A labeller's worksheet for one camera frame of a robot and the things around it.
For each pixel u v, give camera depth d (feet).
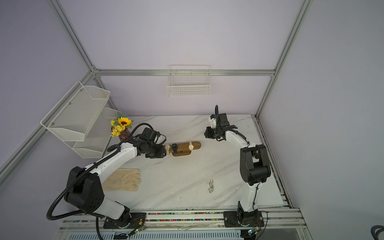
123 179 2.82
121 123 2.75
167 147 3.01
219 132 2.31
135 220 2.40
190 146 3.04
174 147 3.04
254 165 1.66
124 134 2.89
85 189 1.38
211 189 2.74
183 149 3.04
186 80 3.18
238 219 2.40
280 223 2.40
